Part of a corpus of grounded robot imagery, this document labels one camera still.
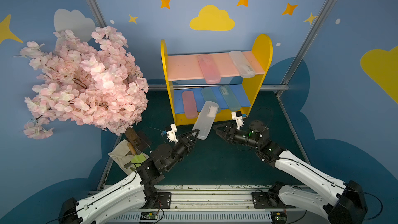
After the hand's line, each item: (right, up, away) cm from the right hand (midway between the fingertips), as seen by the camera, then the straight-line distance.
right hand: (217, 128), depth 69 cm
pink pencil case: (-14, +11, +25) cm, 30 cm away
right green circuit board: (+30, -43, +4) cm, 53 cm away
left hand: (-8, 0, -4) cm, 9 cm away
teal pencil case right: (+12, +14, +27) cm, 33 cm away
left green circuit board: (-32, -42, +3) cm, 53 cm away
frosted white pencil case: (-5, +4, +2) cm, 7 cm away
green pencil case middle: (-2, +18, +32) cm, 37 cm away
